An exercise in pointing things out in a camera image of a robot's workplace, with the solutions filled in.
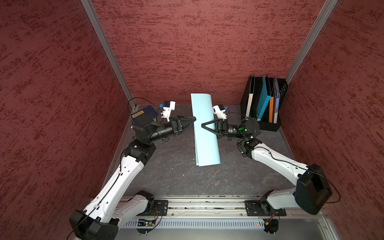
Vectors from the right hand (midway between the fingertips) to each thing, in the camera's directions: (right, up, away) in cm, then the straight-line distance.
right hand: (200, 132), depth 59 cm
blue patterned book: (+46, +16, +27) cm, 56 cm away
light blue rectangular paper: (+3, -7, -2) cm, 8 cm away
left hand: (-3, +3, 0) cm, 4 cm away
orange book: (+46, +11, +33) cm, 58 cm away
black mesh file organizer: (+31, +15, +33) cm, 48 cm away
